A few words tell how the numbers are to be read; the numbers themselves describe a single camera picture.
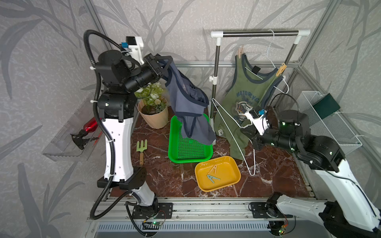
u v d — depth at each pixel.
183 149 0.96
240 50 0.84
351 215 0.37
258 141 0.47
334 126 0.66
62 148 0.60
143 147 0.96
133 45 0.44
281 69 0.64
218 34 0.62
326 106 0.74
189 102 0.60
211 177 0.83
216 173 0.85
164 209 0.73
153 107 0.98
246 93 0.87
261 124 0.43
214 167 0.87
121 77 0.38
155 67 0.43
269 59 0.96
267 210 0.66
